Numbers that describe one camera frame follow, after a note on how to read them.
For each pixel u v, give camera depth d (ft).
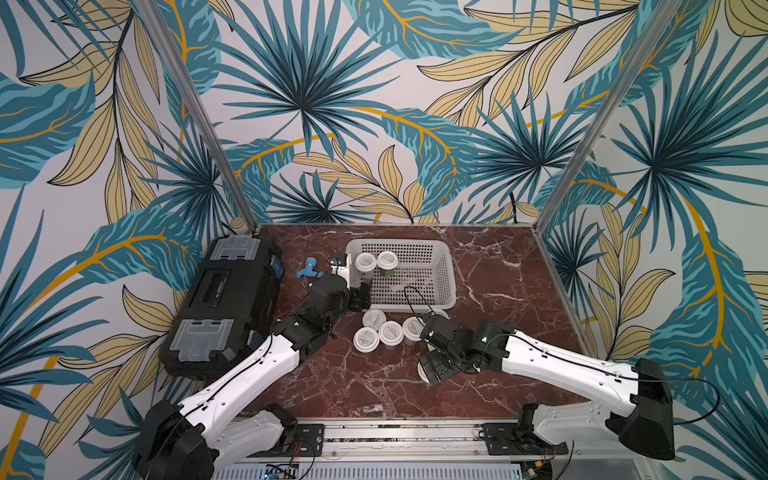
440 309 2.90
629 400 1.33
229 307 2.56
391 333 2.80
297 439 2.24
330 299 1.86
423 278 3.39
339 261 2.14
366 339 2.75
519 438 2.15
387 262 3.23
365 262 3.22
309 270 3.47
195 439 1.24
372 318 2.93
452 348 1.83
